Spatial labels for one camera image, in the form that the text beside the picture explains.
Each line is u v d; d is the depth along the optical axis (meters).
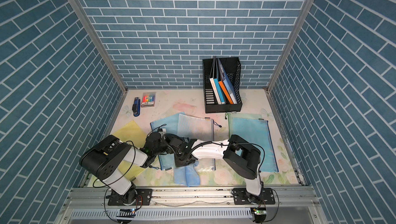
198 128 0.97
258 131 1.01
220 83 0.89
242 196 0.74
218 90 0.93
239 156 0.48
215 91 0.94
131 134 0.98
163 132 0.87
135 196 0.71
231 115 1.04
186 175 0.79
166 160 0.86
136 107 1.05
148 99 1.12
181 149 0.67
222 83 0.89
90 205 0.72
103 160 0.47
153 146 0.73
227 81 0.90
